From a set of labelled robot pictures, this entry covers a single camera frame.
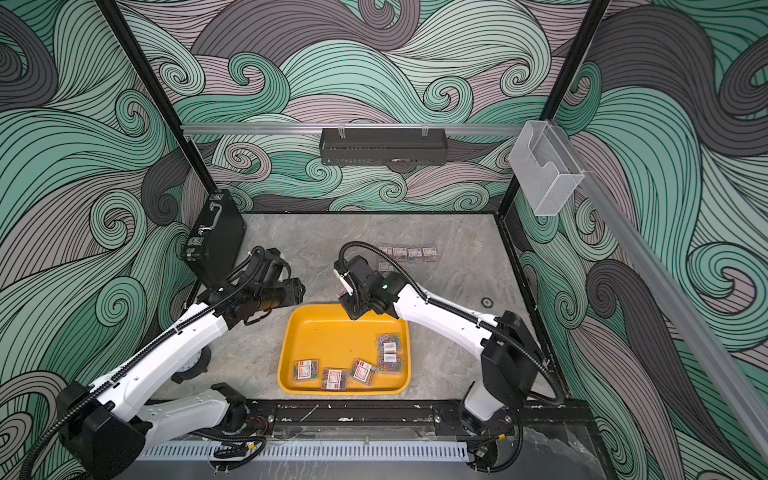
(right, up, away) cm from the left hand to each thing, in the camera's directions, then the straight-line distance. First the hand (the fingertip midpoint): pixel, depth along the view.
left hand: (295, 287), depth 78 cm
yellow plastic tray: (+7, -20, +7) cm, 22 cm away
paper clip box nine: (+25, -17, +6) cm, 31 cm away
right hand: (+14, -4, +1) cm, 15 cm away
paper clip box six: (+2, -23, +1) cm, 23 cm away
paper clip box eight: (+18, -23, 0) cm, 29 cm away
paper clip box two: (+41, +7, +27) cm, 50 cm away
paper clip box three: (+30, +8, +28) cm, 42 cm away
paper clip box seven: (+11, -24, -1) cm, 27 cm away
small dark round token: (+58, -8, +17) cm, 61 cm away
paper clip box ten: (+26, -21, +3) cm, 33 cm away
